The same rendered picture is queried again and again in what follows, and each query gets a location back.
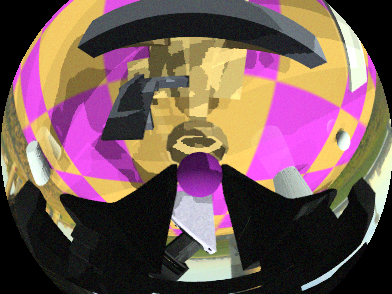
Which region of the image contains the white ball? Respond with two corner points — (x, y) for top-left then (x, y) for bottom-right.
(337, 130), (351, 151)

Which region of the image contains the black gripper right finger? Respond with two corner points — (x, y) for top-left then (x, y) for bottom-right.
(221, 163), (337, 271)

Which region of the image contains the purple ball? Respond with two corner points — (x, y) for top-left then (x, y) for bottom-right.
(177, 151), (223, 198)

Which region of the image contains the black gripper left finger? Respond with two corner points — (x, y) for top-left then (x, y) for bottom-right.
(59, 163), (177, 275)

